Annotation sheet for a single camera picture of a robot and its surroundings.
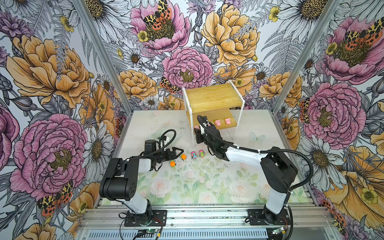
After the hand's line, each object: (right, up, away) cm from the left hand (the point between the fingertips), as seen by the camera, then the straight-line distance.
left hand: (179, 155), depth 92 cm
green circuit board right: (+49, -31, -20) cm, 61 cm away
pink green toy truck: (+14, +1, +3) cm, 14 cm away
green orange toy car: (-3, -4, -2) cm, 6 cm away
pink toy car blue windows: (+9, 0, +2) cm, 9 cm away
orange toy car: (+3, -1, +2) cm, 4 cm away
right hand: (+11, +15, -3) cm, 19 cm away
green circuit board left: (-10, -31, -21) cm, 39 cm away
